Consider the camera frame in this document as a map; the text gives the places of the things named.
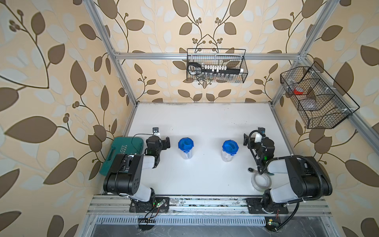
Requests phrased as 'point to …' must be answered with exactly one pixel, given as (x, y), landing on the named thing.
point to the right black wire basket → (322, 103)
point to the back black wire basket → (228, 78)
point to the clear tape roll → (261, 182)
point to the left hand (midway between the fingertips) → (158, 136)
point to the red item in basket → (297, 93)
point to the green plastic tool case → (122, 145)
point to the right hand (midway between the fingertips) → (252, 134)
